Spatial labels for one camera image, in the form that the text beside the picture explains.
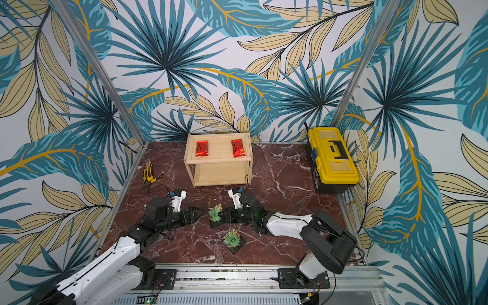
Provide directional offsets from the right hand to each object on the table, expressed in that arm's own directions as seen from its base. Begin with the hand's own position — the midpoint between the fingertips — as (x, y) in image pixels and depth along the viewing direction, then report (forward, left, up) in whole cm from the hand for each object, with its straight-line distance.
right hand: (218, 214), depth 81 cm
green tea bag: (+1, +2, -1) cm, 2 cm away
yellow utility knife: (+28, +40, -7) cm, 50 cm away
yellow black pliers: (+22, +40, -8) cm, 46 cm away
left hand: (-1, +7, +2) cm, 7 cm away
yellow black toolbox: (+19, -54, +7) cm, 57 cm away
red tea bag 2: (+26, -9, +13) cm, 31 cm away
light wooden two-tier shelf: (+31, +2, -8) cm, 32 cm away
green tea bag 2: (-8, -6, -9) cm, 13 cm away
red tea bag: (+26, +7, +13) cm, 30 cm away
